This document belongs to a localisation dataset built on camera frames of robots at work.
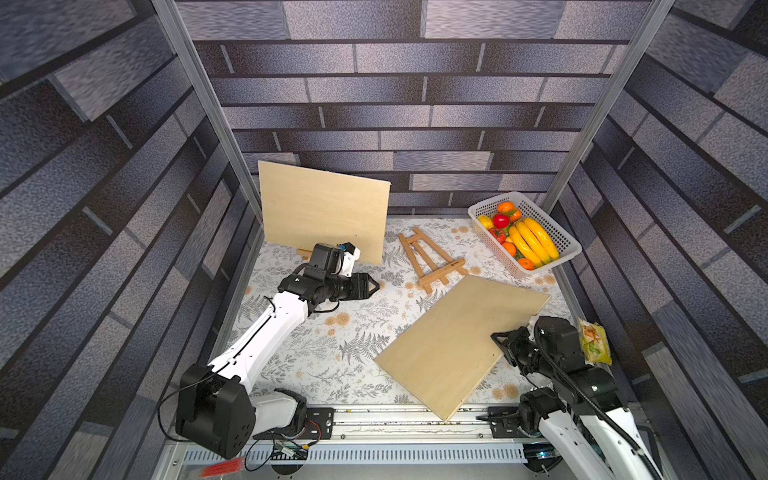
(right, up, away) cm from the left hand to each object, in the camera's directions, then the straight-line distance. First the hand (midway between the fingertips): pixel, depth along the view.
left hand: (373, 285), depth 79 cm
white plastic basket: (+68, +11, +24) cm, 73 cm away
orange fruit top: (+51, +25, +34) cm, 66 cm away
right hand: (+30, -12, -4) cm, 33 cm away
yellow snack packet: (+63, -17, +4) cm, 66 cm away
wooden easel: (+20, +4, +28) cm, 34 cm away
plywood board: (-25, +24, +20) cm, 39 cm away
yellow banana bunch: (+54, +12, +22) cm, 60 cm away
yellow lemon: (+41, +20, +31) cm, 55 cm away
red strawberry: (+45, +15, +28) cm, 55 cm away
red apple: (+46, +20, +28) cm, 57 cm away
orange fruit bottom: (+51, +5, +21) cm, 55 cm away
